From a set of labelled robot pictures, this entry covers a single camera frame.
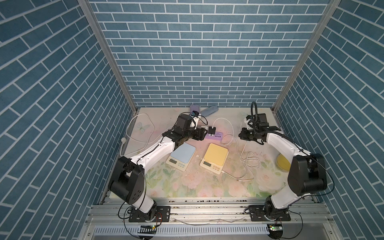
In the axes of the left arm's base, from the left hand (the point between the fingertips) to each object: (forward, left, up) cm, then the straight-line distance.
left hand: (206, 131), depth 84 cm
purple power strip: (+8, -9, -16) cm, 20 cm away
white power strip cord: (+7, +48, -20) cm, 52 cm away
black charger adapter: (+9, -5, -12) cm, 16 cm away
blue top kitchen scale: (-9, +15, -16) cm, 24 cm away
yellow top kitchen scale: (-9, -6, -17) cm, 20 cm away
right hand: (+3, -22, -8) cm, 23 cm away
